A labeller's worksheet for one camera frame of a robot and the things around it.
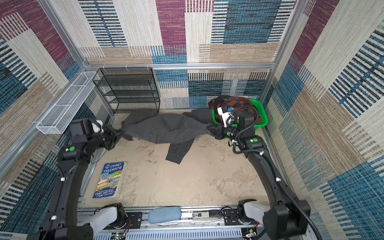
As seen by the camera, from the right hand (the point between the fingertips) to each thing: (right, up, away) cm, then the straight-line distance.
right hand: (208, 129), depth 72 cm
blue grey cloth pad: (-21, -41, +1) cm, 46 cm away
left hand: (-39, +1, -1) cm, 39 cm away
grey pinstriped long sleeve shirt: (-17, -1, +18) cm, 25 cm away
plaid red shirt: (+22, +18, +36) cm, 46 cm away
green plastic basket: (+42, +17, +42) cm, 61 cm away
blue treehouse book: (-52, -29, +11) cm, 61 cm away
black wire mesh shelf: (-54, +27, +38) cm, 71 cm away
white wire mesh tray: (-71, +4, -1) cm, 71 cm away
